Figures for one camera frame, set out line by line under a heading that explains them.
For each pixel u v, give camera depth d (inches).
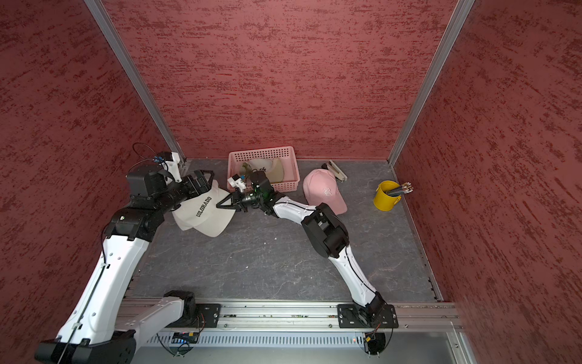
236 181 33.0
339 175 44.5
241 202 30.9
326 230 23.6
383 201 39.5
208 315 29.1
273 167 44.9
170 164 23.6
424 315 29.3
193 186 23.5
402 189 35.3
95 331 14.4
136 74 34.2
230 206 31.2
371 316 25.1
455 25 29.1
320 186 40.4
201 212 30.5
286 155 47.8
